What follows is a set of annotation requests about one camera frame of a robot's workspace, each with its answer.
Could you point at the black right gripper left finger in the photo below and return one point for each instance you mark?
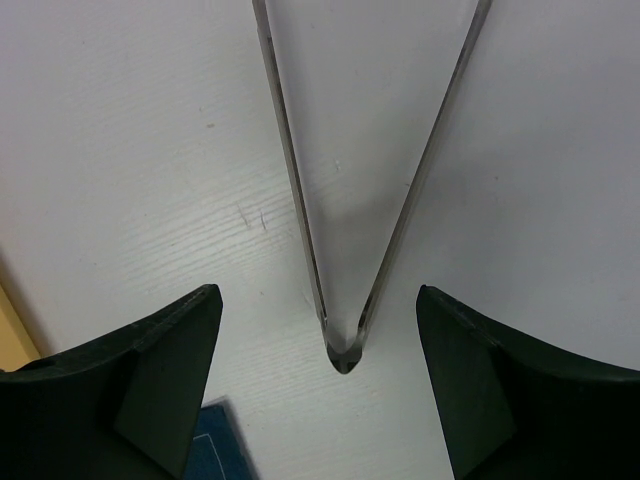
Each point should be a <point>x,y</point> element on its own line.
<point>121,406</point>

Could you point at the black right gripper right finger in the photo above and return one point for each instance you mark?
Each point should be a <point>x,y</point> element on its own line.
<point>512,406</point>

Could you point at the metal tongs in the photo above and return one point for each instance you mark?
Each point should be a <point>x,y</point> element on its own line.
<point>345,360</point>

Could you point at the yellow tray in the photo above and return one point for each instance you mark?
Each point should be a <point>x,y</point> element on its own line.
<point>18,346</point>

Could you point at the dark blue placemat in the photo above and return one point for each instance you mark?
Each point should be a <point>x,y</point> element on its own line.
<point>218,449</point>

